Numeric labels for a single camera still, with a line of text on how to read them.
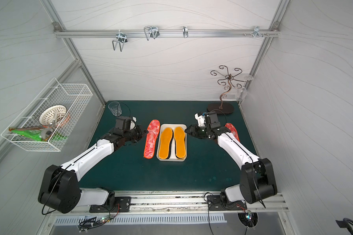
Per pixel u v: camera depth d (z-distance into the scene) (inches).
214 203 28.7
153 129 34.5
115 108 43.7
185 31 30.9
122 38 30.8
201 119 30.9
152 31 29.9
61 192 16.3
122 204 28.9
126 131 26.6
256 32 30.1
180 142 37.5
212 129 25.9
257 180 16.3
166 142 37.2
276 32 30.7
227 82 37.0
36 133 21.9
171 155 35.4
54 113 25.7
